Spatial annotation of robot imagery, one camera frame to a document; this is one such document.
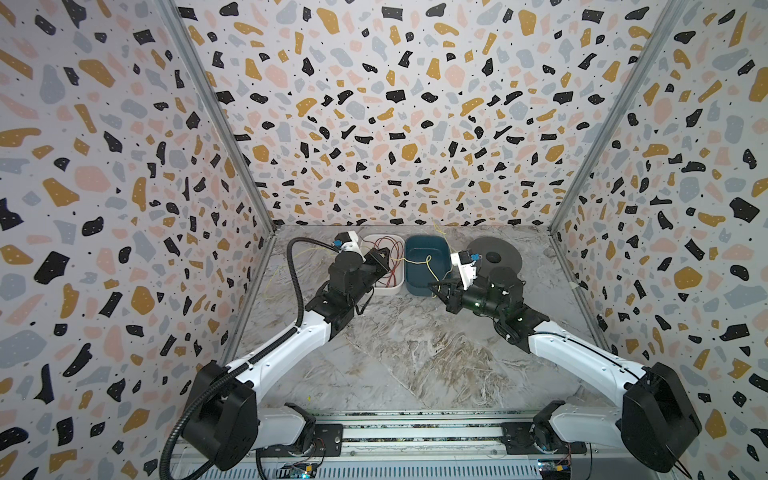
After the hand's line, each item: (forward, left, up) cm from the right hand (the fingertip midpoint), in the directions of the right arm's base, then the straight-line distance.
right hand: (427, 281), depth 74 cm
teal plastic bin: (+5, 0, +3) cm, 5 cm away
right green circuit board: (-36, -30, -27) cm, 54 cm away
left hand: (+8, +9, +5) cm, 13 cm away
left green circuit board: (-37, +30, -25) cm, 54 cm away
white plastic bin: (+14, +14, -26) cm, 33 cm away
